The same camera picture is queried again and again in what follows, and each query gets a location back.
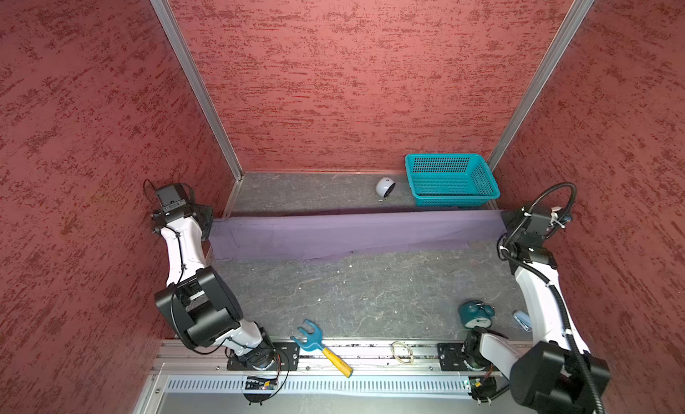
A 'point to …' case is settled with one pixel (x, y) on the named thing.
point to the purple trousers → (319, 235)
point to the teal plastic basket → (450, 179)
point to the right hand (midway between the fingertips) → (512, 212)
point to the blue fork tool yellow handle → (314, 343)
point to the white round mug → (384, 186)
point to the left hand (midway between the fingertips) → (209, 222)
